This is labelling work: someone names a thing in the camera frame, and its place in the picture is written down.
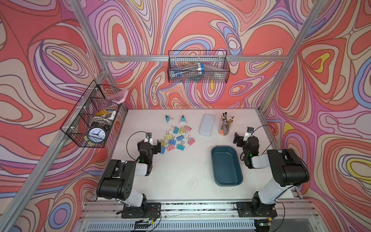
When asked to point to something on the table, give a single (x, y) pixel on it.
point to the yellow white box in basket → (109, 113)
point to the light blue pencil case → (206, 124)
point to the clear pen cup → (224, 124)
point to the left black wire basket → (91, 122)
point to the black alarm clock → (97, 134)
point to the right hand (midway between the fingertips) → (243, 136)
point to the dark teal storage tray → (227, 167)
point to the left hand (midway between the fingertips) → (151, 140)
